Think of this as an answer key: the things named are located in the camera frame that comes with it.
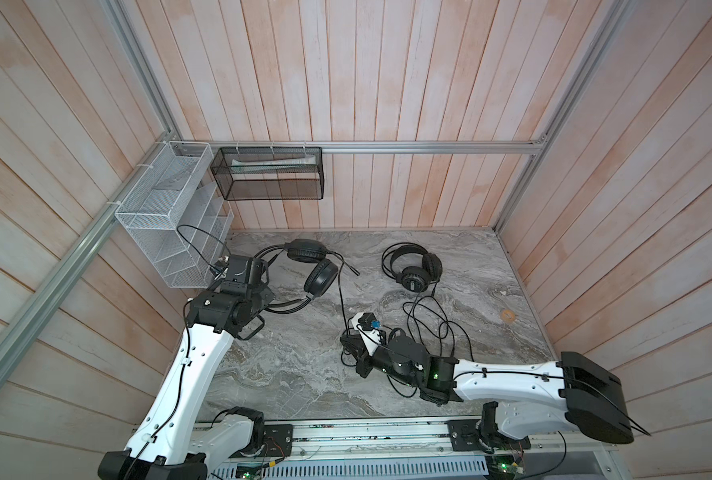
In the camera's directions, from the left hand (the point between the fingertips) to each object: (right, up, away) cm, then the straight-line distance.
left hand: (264, 301), depth 73 cm
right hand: (+20, -9, -1) cm, 22 cm away
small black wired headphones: (+43, +8, +29) cm, 53 cm away
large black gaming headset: (+14, +7, -5) cm, 17 cm away
